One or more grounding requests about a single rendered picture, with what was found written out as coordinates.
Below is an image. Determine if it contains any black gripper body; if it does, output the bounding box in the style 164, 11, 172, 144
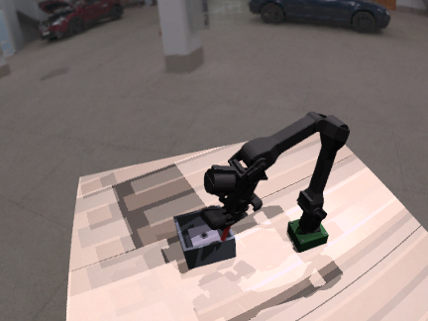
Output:
199, 192, 263, 231

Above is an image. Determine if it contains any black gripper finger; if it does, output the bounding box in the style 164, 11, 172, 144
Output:
232, 211, 248, 225
220, 219, 234, 231

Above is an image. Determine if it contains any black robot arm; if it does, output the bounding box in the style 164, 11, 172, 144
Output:
204, 111, 350, 235

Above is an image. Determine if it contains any dark red peg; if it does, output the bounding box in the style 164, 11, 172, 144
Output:
221, 225, 232, 242

